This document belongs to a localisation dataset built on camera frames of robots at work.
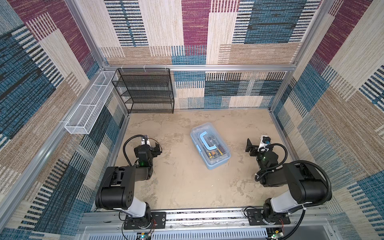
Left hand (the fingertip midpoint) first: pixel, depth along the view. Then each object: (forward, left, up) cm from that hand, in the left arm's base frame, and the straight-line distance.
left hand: (147, 142), depth 93 cm
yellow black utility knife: (-8, -43, +1) cm, 44 cm away
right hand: (-2, -65, +3) cm, 65 cm away
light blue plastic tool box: (-7, -38, +3) cm, 39 cm away
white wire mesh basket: (-5, +24, +26) cm, 35 cm away
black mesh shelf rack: (+39, +6, +9) cm, 40 cm away
